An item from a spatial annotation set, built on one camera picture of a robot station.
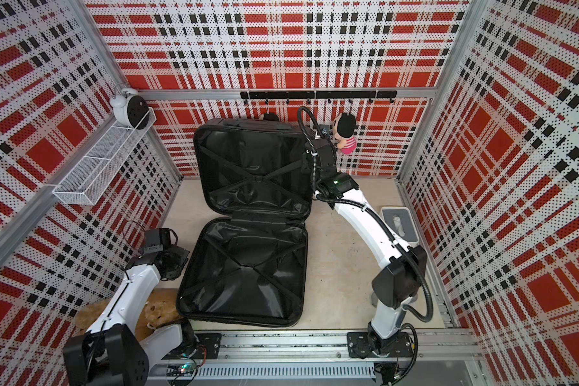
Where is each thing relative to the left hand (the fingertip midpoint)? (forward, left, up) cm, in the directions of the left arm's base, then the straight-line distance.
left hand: (190, 256), depth 86 cm
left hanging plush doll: (+47, -25, +27) cm, 59 cm away
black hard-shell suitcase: (-2, -20, 0) cm, 20 cm away
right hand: (+23, -47, +29) cm, 60 cm away
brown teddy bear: (-18, +2, +2) cm, 18 cm away
